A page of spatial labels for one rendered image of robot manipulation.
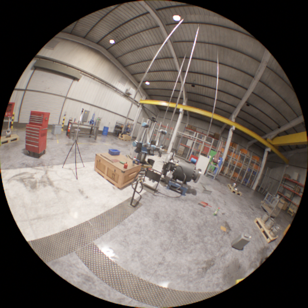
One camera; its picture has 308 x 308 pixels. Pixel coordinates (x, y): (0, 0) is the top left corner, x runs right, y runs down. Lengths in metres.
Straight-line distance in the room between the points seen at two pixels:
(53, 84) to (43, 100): 1.33
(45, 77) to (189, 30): 9.92
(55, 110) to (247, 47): 13.40
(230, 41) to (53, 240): 9.10
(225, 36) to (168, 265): 8.70
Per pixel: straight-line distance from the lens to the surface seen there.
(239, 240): 2.20
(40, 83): 9.34
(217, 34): 7.61
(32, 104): 9.20
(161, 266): 1.38
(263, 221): 4.26
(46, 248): 1.49
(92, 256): 1.30
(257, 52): 8.15
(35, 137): 3.17
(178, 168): 2.58
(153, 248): 1.42
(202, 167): 6.47
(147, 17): 8.10
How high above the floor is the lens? 1.27
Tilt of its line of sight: 10 degrees down
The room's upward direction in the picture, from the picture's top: 18 degrees clockwise
